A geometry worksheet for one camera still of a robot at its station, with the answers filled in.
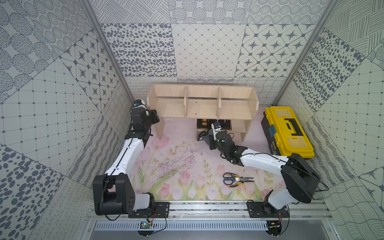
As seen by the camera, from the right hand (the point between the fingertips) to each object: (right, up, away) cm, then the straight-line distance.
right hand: (211, 136), depth 88 cm
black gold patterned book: (-3, +7, +3) cm, 8 cm away
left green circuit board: (-34, -42, -17) cm, 56 cm away
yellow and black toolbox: (+42, +2, -4) cm, 42 cm away
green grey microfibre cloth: (-4, 0, -2) cm, 5 cm away
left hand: (-34, +16, -5) cm, 38 cm away
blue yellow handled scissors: (+11, -25, -5) cm, 27 cm away
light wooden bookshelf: (+16, +20, +1) cm, 25 cm away
